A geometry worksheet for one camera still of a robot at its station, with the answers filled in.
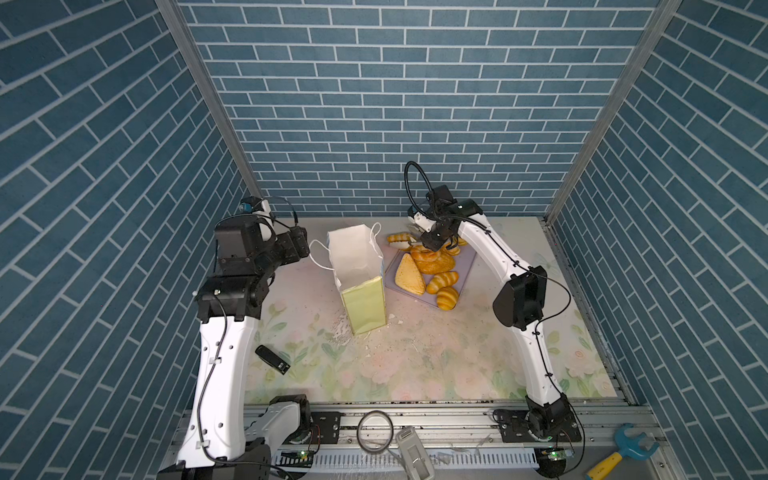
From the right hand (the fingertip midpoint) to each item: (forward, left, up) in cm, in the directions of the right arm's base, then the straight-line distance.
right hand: (428, 235), depth 96 cm
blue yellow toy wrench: (-52, -49, -14) cm, 73 cm away
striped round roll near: (-17, -7, -11) cm, 21 cm away
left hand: (-22, +32, +22) cm, 45 cm away
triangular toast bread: (-9, +6, -11) cm, 16 cm away
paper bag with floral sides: (-9, +23, -2) cm, 25 cm away
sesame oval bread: (-5, -2, -9) cm, 10 cm away
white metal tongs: (0, +7, -5) cm, 9 cm away
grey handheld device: (-58, +1, -13) cm, 60 cm away
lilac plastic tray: (-2, -13, -12) cm, 18 cm away
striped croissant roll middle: (-9, -6, -12) cm, 16 cm away
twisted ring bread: (-3, +1, -6) cm, 7 cm away
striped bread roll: (+6, +11, -9) cm, 15 cm away
